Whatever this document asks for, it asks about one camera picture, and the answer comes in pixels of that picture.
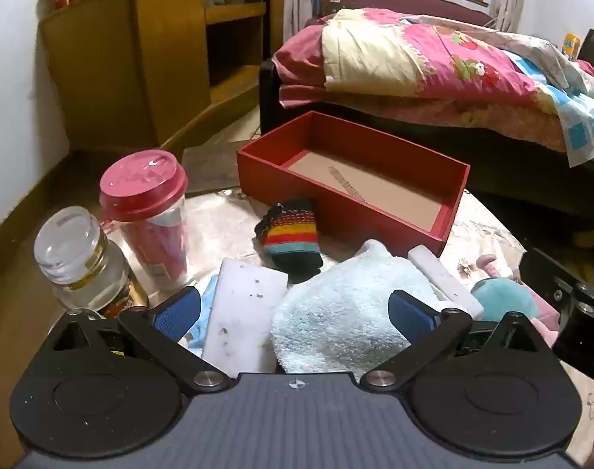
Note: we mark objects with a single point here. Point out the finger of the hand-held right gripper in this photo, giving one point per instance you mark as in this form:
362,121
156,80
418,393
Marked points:
541,273

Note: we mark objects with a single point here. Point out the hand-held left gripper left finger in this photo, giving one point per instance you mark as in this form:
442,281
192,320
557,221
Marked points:
177,315

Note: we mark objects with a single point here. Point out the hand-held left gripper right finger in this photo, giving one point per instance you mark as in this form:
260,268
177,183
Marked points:
409,310

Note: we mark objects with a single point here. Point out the blue face mask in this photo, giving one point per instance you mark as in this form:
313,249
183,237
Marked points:
206,303

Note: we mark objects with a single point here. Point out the pink and teal plush toy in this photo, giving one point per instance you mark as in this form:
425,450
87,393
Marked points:
502,298

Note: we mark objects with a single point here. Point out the white foam bar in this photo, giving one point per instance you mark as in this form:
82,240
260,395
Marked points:
443,278

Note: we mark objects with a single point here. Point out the white sponge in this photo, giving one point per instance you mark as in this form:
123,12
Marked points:
243,312

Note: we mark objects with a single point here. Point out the light blue fluffy towel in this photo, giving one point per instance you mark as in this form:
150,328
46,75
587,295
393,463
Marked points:
336,312

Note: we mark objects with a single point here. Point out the rainbow striped knit sock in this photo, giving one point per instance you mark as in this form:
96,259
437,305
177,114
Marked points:
292,239

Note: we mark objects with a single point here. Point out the red cardboard box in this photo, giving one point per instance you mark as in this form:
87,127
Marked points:
277,180

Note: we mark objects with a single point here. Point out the yellow item under bed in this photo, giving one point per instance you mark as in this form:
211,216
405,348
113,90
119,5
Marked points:
587,237

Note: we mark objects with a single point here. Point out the shiny floral tablecloth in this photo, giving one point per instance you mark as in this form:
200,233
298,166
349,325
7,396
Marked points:
477,224

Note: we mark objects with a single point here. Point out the clear glass jar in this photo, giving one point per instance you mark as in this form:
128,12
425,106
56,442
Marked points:
82,264

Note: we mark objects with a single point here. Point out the pink lidded clear tumbler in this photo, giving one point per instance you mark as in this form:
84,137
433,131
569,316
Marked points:
145,180

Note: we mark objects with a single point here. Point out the blue patterned bed sheet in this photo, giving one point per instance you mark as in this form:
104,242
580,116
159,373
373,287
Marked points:
580,122

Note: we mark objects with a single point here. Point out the yellow printed box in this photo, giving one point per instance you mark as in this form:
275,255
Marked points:
570,45

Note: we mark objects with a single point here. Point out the pink printed quilt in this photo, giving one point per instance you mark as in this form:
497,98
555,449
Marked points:
424,58

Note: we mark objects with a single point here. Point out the wooden cabinet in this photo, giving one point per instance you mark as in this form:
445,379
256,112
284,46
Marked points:
106,68

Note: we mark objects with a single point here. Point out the maroon bed headboard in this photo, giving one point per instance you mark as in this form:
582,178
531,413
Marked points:
399,2

